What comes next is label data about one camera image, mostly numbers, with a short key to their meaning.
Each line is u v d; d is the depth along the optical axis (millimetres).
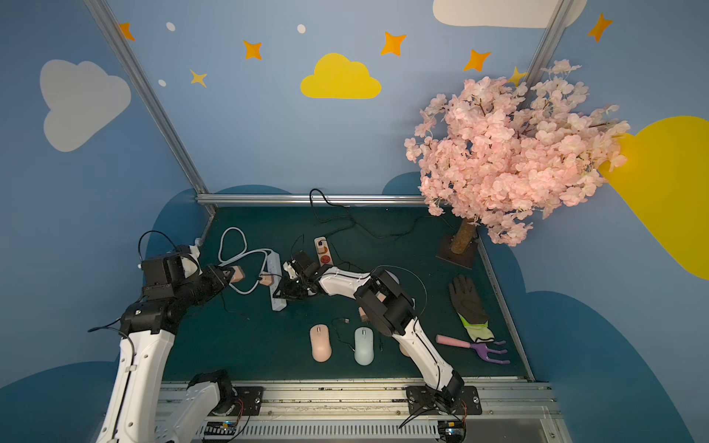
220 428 732
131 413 394
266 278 931
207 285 640
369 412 742
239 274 754
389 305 583
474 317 904
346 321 886
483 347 841
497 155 689
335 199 1175
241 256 1044
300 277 791
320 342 833
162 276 521
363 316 885
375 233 1113
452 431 731
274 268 984
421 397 750
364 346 819
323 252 1040
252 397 749
